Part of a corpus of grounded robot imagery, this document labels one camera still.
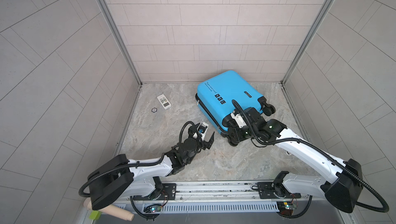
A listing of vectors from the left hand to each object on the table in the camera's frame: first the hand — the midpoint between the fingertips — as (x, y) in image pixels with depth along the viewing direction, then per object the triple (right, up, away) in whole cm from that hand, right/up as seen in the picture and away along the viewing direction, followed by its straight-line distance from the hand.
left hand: (210, 127), depth 78 cm
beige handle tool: (-42, -32, -14) cm, 54 cm away
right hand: (+10, -3, -2) cm, 11 cm away
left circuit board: (-25, -32, -13) cm, 43 cm away
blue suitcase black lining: (0, +6, +9) cm, 10 cm away
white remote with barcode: (-31, +12, +27) cm, 43 cm away
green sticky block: (-49, -33, -15) cm, 61 cm away
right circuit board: (+33, -33, -10) cm, 48 cm away
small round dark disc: (-37, +7, +23) cm, 44 cm away
